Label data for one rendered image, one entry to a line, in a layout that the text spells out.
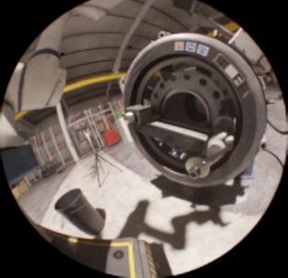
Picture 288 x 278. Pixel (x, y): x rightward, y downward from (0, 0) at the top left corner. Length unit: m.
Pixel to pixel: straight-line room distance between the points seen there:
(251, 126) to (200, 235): 0.58
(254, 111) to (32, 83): 0.60
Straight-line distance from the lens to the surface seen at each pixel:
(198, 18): 0.29
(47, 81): 0.35
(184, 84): 0.47
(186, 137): 0.35
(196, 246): 0.66
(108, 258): 0.42
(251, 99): 0.32
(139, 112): 0.39
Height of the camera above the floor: 0.65
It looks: 7 degrees down
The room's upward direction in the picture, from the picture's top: 23 degrees counter-clockwise
